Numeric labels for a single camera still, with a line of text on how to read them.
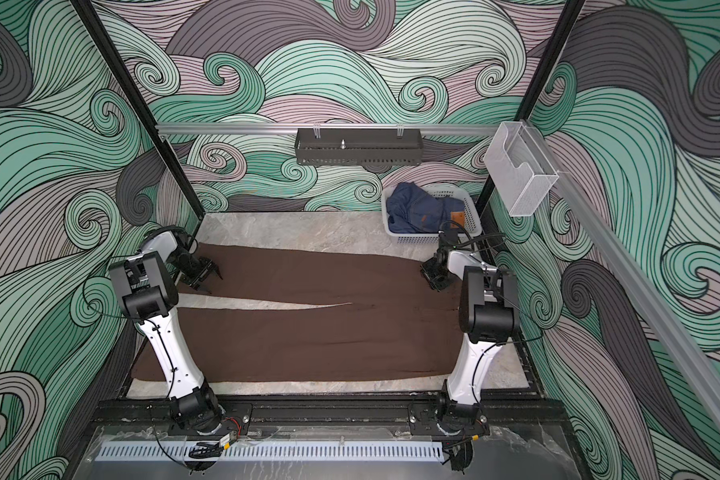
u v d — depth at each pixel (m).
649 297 0.52
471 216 1.09
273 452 0.70
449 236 0.83
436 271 0.85
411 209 1.10
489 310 0.52
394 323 0.89
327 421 0.74
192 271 0.87
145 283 0.61
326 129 0.92
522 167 0.78
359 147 0.95
